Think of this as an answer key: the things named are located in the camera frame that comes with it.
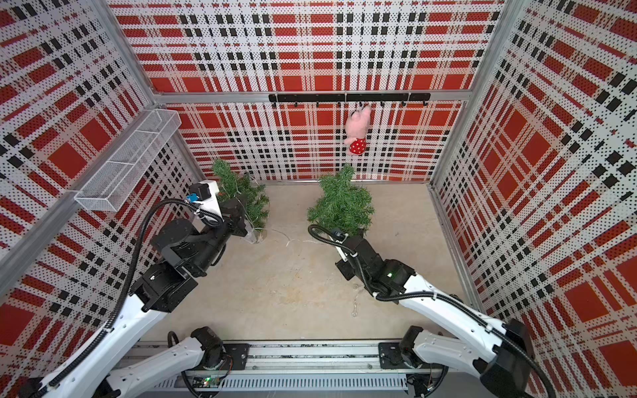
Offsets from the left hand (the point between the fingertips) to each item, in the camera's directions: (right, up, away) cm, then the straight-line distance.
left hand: (250, 196), depth 61 cm
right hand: (+26, -17, +16) cm, 35 cm away
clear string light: (+3, -17, +42) cm, 45 cm away
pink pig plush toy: (+30, +27, +31) cm, 51 cm away
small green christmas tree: (+24, -2, +19) cm, 31 cm away
